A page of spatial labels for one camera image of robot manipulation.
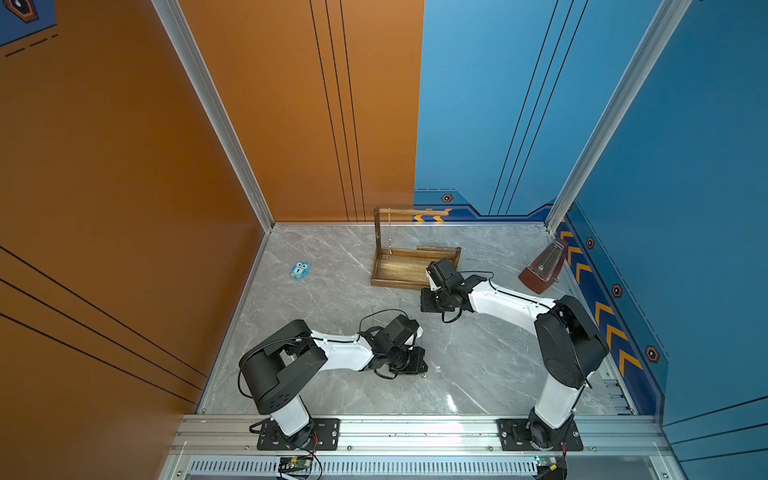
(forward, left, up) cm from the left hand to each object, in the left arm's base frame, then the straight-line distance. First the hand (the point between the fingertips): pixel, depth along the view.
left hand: (430, 366), depth 84 cm
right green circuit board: (-22, -28, -3) cm, 35 cm away
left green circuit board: (-22, +34, -3) cm, 41 cm away
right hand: (+18, +2, +4) cm, 19 cm away
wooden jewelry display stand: (+35, +6, -1) cm, 36 cm away
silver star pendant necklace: (+54, +13, +2) cm, 56 cm away
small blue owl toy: (+32, +44, 0) cm, 55 cm away
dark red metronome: (+28, -37, +8) cm, 47 cm away
